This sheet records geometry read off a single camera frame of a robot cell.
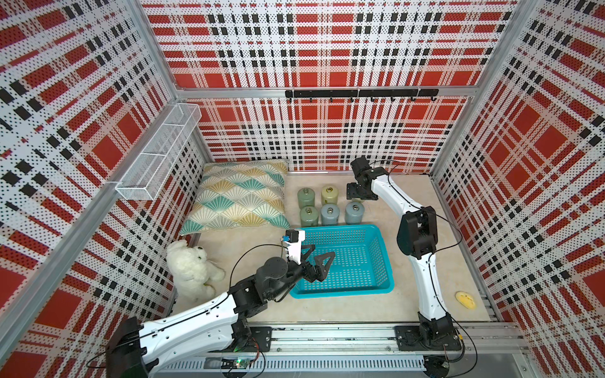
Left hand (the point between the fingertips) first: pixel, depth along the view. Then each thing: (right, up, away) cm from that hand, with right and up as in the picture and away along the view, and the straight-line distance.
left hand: (327, 250), depth 71 cm
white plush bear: (-41, -7, 0) cm, 41 cm away
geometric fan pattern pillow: (-31, +17, +22) cm, 42 cm away
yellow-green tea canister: (+3, +17, +34) cm, 38 cm away
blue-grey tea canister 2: (+12, +10, +26) cm, 30 cm away
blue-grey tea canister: (+2, +9, +25) cm, 27 cm away
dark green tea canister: (-8, +16, +31) cm, 36 cm away
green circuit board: (-27, -34, -1) cm, 43 cm away
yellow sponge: (+48, -19, +9) cm, 53 cm away
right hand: (+16, +18, +31) cm, 39 cm away
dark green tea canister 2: (-6, +8, +25) cm, 27 cm away
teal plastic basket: (+13, -11, +20) cm, 26 cm away
